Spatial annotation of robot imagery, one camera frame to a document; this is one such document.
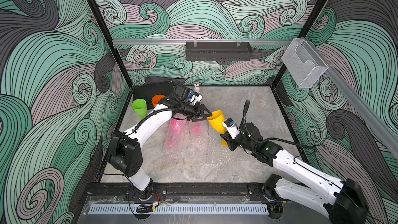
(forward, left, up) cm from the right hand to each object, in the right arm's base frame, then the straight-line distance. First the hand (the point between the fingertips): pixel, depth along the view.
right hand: (221, 135), depth 78 cm
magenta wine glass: (+7, +13, -6) cm, 16 cm away
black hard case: (+47, +53, -17) cm, 73 cm away
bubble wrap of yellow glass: (-5, 0, -14) cm, 15 cm away
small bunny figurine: (+41, +12, -7) cm, 43 cm away
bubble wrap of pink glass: (+7, +19, -14) cm, 25 cm away
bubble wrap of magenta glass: (-4, +13, -14) cm, 20 cm away
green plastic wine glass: (+21, +48, -2) cm, 52 cm away
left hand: (+6, +6, +10) cm, 13 cm away
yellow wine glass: (+1, +4, +13) cm, 13 cm away
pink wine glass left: (-1, +25, -7) cm, 26 cm away
